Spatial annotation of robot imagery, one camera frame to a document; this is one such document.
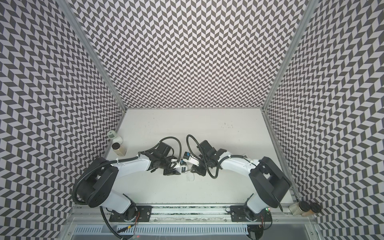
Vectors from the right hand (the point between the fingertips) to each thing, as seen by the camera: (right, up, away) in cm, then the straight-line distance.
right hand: (194, 172), depth 83 cm
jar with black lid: (-45, +12, +4) cm, 46 cm away
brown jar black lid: (+56, -12, -15) cm, 60 cm away
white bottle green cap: (-51, +21, +7) cm, 56 cm away
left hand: (-10, +1, +5) cm, 11 cm away
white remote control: (-6, +1, +3) cm, 7 cm away
